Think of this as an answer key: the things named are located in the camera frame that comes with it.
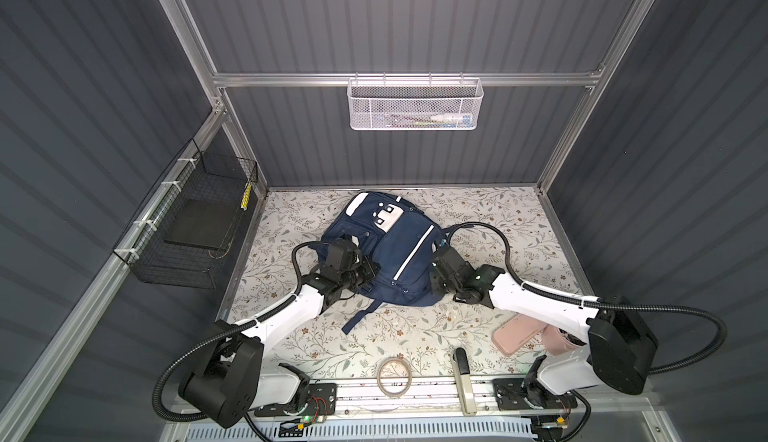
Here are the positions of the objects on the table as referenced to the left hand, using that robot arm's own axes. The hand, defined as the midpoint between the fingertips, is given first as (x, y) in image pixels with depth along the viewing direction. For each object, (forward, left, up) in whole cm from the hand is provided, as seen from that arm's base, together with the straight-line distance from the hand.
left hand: (381, 264), depth 85 cm
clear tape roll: (-23, -1, -11) cm, 25 cm away
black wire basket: (-1, +46, +19) cm, 50 cm away
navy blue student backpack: (+10, -7, 0) cm, 12 cm away
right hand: (-4, -16, -3) cm, 16 cm away
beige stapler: (-30, -20, -8) cm, 36 cm away
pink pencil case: (-19, -36, -8) cm, 42 cm away
